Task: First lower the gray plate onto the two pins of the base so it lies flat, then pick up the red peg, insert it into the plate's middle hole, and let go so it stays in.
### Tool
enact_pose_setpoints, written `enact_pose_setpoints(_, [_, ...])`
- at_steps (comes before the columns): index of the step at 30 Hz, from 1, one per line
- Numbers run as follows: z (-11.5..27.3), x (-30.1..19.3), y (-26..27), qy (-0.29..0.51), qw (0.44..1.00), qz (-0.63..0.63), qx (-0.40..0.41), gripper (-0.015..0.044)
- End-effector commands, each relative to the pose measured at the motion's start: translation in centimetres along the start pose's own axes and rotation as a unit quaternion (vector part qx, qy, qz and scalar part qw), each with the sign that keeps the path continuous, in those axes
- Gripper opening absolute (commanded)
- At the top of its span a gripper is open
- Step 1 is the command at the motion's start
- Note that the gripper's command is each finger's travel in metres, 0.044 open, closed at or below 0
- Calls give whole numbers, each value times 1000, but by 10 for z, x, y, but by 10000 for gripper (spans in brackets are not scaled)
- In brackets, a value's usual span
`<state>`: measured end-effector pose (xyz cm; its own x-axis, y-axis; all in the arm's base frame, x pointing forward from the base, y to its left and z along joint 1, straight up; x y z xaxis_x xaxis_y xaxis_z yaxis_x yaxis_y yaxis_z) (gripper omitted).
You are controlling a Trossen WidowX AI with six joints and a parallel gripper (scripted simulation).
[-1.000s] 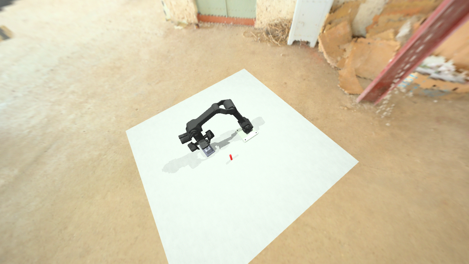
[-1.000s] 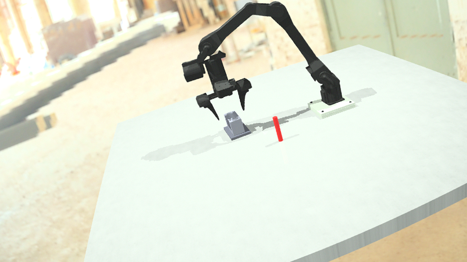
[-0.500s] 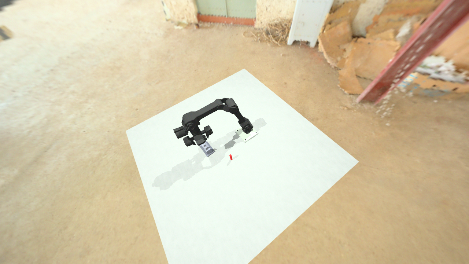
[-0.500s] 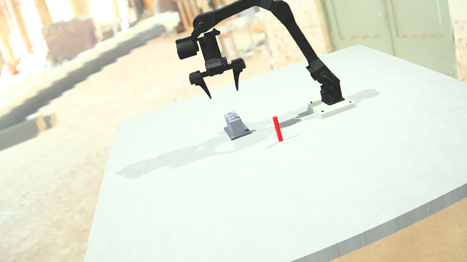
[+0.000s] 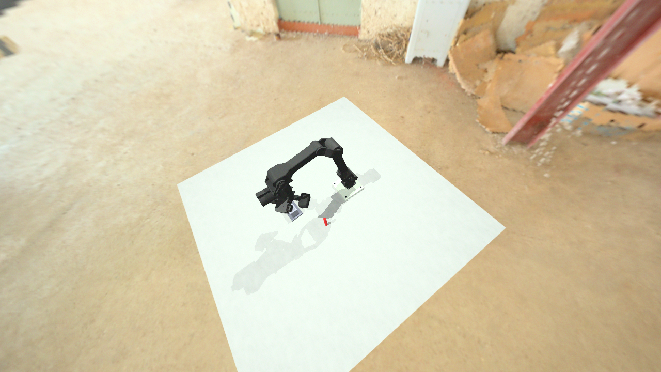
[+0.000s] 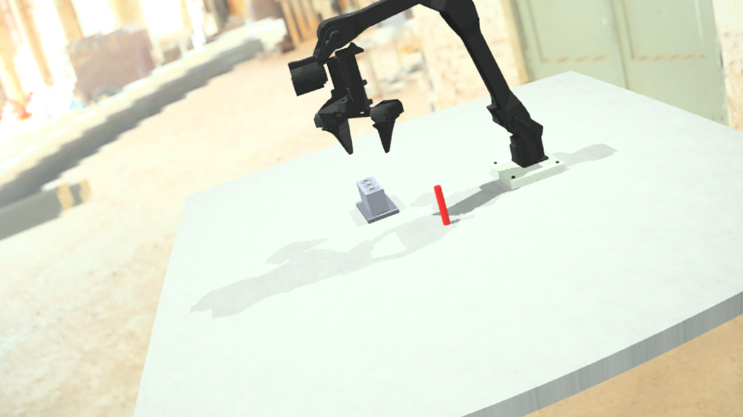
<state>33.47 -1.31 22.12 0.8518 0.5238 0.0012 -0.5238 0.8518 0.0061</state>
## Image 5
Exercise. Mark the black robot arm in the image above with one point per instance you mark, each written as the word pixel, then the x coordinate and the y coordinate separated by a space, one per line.
pixel 279 176

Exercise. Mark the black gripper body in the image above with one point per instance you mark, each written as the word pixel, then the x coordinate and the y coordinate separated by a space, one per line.
pixel 303 199

